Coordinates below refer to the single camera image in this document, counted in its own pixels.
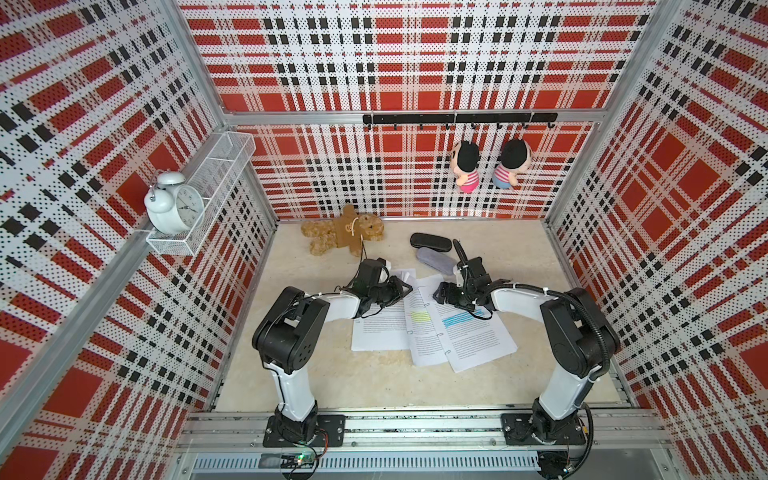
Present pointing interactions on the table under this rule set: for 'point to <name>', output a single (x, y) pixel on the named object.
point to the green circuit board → (287, 461)
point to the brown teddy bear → (347, 231)
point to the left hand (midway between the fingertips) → (416, 288)
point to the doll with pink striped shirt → (465, 162)
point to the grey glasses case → (437, 260)
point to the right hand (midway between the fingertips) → (446, 297)
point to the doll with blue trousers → (516, 157)
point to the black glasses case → (431, 241)
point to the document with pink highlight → (385, 329)
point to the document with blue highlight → (467, 336)
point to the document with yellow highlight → (422, 343)
